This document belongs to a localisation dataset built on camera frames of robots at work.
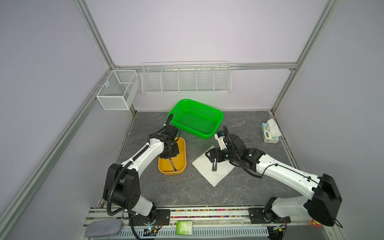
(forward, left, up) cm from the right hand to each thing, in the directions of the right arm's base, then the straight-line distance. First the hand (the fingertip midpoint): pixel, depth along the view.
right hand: (211, 153), depth 79 cm
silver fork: (-2, +21, -16) cm, 27 cm away
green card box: (-32, +14, -14) cm, 37 cm away
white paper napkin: (+1, +3, -16) cm, 16 cm away
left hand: (+2, +21, -6) cm, 22 cm away
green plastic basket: (+38, +7, -16) cm, 42 cm away
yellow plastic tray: (+1, +28, -16) cm, 32 cm away
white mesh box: (+42, +60, +10) cm, 74 cm away
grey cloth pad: (-32, +51, -12) cm, 61 cm away
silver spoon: (-2, -2, -17) cm, 17 cm away
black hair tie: (+21, -28, -18) cm, 39 cm away
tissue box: (+22, -41, -10) cm, 48 cm away
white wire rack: (+49, +15, +14) cm, 53 cm away
